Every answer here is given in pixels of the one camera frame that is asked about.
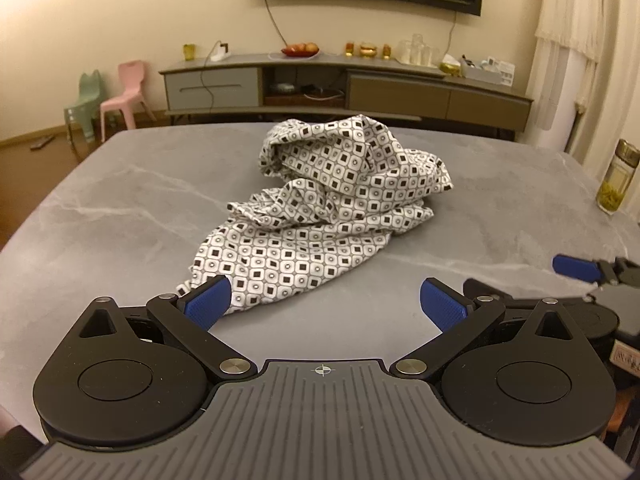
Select white curtain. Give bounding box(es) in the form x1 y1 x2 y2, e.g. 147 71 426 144
530 0 617 167

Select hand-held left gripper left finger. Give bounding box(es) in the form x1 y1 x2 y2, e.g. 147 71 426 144
75 275 258 382

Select long grey tv cabinet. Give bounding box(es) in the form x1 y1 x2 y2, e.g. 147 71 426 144
159 52 535 142

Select black white patterned shirt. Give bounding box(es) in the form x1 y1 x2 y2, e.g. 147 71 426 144
175 116 455 317

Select white organiser box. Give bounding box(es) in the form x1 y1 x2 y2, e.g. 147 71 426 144
460 55 517 86

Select glass tea bottle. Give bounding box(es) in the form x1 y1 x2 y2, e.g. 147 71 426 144
596 139 640 216

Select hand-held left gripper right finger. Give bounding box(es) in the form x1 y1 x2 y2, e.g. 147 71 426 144
390 278 576 382

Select red fruit plate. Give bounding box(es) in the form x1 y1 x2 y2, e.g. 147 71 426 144
281 41 321 58

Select tangled cables in cabinet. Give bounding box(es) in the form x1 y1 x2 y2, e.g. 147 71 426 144
301 86 347 104

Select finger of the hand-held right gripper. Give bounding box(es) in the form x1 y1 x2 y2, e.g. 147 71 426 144
552 254 640 287
462 279 593 311

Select green plastic chair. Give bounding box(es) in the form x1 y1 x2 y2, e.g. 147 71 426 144
63 71 106 161

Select clear drinking glasses set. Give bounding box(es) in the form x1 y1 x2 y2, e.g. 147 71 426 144
397 34 441 67

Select pink plastic chair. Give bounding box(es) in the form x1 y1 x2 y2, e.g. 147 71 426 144
99 60 157 143

